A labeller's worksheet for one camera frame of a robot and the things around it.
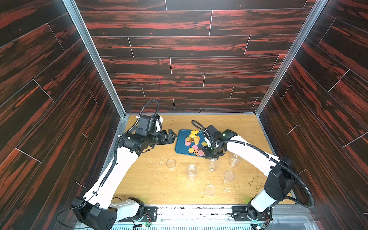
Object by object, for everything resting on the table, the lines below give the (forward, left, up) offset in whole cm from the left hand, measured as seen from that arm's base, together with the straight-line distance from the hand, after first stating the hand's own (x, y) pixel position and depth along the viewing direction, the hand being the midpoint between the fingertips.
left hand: (170, 136), depth 74 cm
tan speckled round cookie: (+15, -16, -25) cm, 33 cm away
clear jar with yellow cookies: (-4, -25, -24) cm, 35 cm away
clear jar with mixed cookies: (-8, -12, -25) cm, 29 cm away
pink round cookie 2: (+10, -15, -26) cm, 31 cm away
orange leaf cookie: (+19, -13, -25) cm, 34 cm away
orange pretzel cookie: (+5, -16, -25) cm, 30 cm away
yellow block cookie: (+15, -11, -24) cm, 30 cm away
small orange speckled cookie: (+7, -12, -24) cm, 28 cm away
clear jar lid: (-10, -35, -27) cm, 45 cm away
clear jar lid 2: (-2, +2, -27) cm, 27 cm away
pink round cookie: (+12, -9, -25) cm, 30 cm away
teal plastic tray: (+11, -5, -29) cm, 31 cm away
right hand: (-1, -22, -16) cm, 27 cm away
